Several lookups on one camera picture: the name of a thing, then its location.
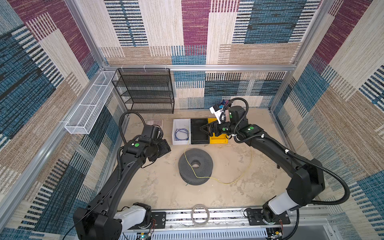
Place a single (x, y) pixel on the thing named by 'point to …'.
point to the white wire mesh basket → (81, 121)
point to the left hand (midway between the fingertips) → (167, 147)
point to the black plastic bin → (198, 136)
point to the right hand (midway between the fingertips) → (205, 128)
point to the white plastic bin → (184, 123)
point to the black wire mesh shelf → (146, 90)
